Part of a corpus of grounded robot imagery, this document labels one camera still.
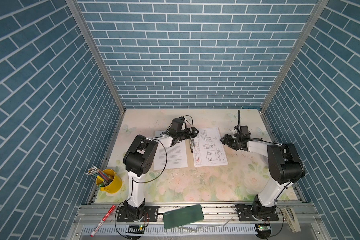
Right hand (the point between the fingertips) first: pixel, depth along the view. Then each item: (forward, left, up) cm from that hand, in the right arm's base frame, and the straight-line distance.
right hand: (224, 139), depth 100 cm
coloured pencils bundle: (-33, +66, +14) cm, 75 cm away
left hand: (+1, +20, +5) cm, 21 cm away
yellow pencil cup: (-36, +61, +10) cm, 71 cm away
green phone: (-46, +23, -2) cm, 52 cm away
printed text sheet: (-14, +32, -2) cm, 35 cm away
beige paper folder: (-13, +22, -2) cm, 26 cm away
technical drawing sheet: (-8, +10, -2) cm, 13 cm away
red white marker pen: (-56, +63, -1) cm, 84 cm away
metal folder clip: (-5, +21, -1) cm, 22 cm away
